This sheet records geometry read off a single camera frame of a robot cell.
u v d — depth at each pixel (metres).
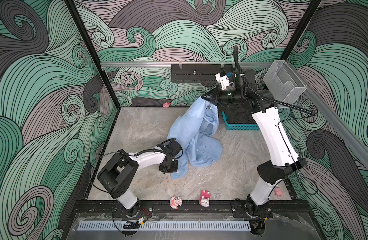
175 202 0.73
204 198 0.72
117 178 0.44
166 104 1.19
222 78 0.60
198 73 0.91
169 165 0.74
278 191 0.77
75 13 0.73
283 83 0.81
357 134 0.55
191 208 0.74
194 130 0.78
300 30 0.79
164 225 0.70
